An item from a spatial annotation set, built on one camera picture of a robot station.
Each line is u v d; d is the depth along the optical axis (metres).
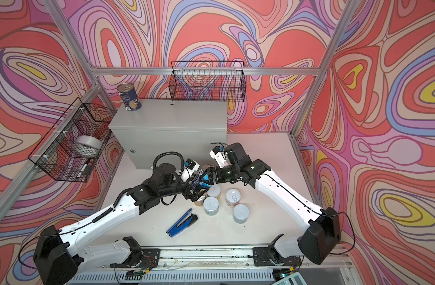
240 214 0.80
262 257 0.73
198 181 0.70
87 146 0.72
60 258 0.38
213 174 0.64
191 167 0.64
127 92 0.75
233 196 0.86
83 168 0.72
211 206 0.82
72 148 0.75
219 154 0.68
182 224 0.82
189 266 0.72
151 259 0.72
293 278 0.67
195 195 0.66
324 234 0.39
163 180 0.57
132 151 0.89
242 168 0.56
